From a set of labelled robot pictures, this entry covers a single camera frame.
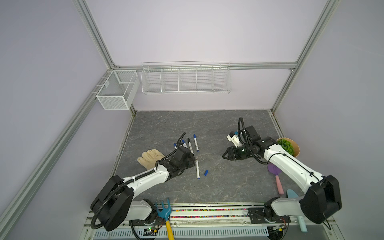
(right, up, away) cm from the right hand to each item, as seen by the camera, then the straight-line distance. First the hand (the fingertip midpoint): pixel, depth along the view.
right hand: (226, 157), depth 80 cm
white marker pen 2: (-21, +3, +19) cm, 28 cm away
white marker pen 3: (-25, +5, +22) cm, 34 cm away
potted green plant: (+37, +6, +6) cm, 38 cm away
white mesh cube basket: (-71, +42, +24) cm, 86 cm away
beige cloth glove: (-46, -4, +14) cm, 49 cm away
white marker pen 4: (-26, +8, -12) cm, 30 cm away
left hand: (-19, -4, +6) cm, 20 cm away
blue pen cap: (-11, -11, +9) cm, 18 cm away
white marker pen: (-17, +6, +22) cm, 28 cm away
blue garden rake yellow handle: (-32, -26, -6) cm, 42 cm away
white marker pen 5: (-16, -10, +9) cm, 21 cm away
